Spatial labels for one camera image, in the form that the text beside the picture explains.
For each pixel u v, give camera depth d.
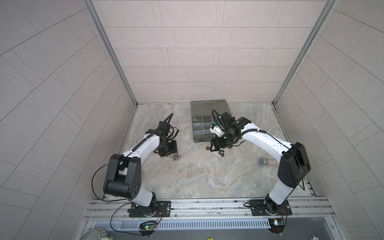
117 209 0.71
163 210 0.71
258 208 0.71
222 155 0.89
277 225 0.68
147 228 0.64
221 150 0.91
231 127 0.61
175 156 0.87
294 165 0.47
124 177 0.43
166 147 0.74
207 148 0.92
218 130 0.76
